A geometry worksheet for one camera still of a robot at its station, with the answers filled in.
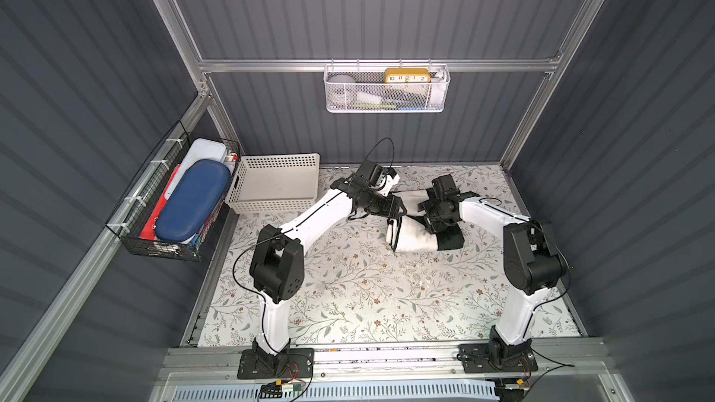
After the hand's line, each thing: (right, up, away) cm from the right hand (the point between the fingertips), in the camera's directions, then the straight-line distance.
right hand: (425, 212), depth 98 cm
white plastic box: (-69, +19, -21) cm, 74 cm away
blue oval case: (-64, +5, -31) cm, 71 cm away
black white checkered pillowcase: (-6, -6, -7) cm, 11 cm away
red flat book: (-72, -2, -33) cm, 79 cm away
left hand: (-9, +1, -13) cm, 16 cm away
